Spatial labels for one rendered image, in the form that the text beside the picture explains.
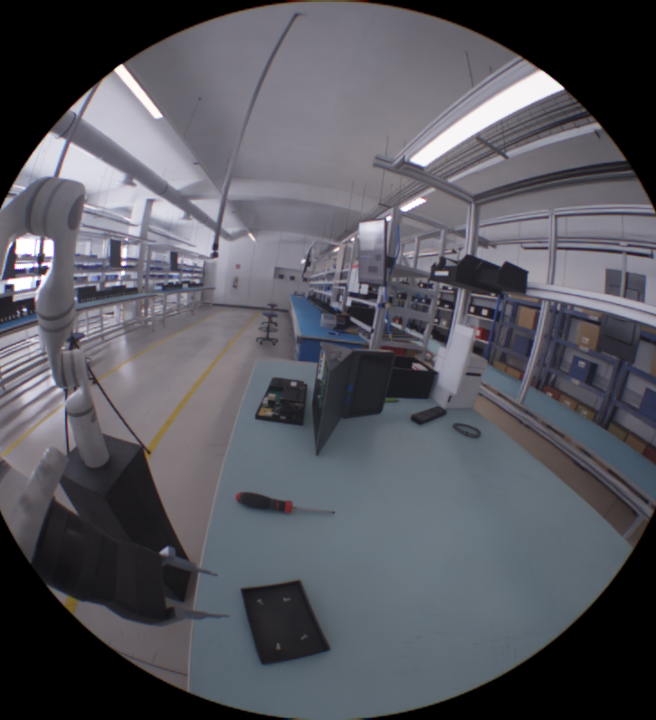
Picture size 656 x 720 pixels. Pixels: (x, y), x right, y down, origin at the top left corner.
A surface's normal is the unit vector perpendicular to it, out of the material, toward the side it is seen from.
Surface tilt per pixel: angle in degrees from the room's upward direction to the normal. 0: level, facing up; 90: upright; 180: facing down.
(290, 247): 90
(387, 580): 0
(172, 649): 0
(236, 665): 0
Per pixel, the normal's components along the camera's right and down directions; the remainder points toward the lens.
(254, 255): 0.16, 0.30
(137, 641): 0.15, -0.95
